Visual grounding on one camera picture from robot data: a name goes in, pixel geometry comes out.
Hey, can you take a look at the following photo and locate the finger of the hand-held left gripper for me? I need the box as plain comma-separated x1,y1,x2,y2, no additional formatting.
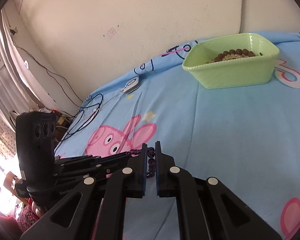
54,150,142,170
54,166,115,184

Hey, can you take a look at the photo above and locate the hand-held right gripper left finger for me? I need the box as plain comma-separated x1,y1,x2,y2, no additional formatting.
19,143,148,240

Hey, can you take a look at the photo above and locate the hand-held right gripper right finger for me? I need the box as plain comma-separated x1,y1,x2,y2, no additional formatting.
154,141,283,240

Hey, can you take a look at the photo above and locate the purple bead necklace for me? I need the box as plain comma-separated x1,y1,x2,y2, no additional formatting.
129,147,157,179

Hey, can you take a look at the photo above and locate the light green plastic basin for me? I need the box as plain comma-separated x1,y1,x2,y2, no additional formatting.
182,33,280,89

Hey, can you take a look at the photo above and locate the yellow amber bead bracelet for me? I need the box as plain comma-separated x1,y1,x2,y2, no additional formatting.
206,54,248,64

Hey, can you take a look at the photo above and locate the large brown wooden bead bracelet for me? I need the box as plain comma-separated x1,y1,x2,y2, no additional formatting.
214,49,257,63

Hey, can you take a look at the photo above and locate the red checkered cloth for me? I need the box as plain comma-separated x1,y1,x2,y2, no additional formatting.
16,204,40,232

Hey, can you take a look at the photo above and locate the light curtain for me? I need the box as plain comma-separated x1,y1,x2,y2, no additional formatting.
0,12,40,155

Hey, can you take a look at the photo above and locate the blue cartoon pig printed blanket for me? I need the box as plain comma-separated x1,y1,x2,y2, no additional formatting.
54,31,300,240

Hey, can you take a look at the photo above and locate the small white square device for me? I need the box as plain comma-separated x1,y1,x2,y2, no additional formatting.
122,78,141,95

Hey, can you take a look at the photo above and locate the thin black cable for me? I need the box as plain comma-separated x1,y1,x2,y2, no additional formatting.
54,94,103,155

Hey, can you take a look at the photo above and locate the thin white device cable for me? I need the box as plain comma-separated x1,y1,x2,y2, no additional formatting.
100,90,125,110

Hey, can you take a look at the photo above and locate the thin dark wall wire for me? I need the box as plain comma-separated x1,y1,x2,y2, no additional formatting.
9,29,82,108

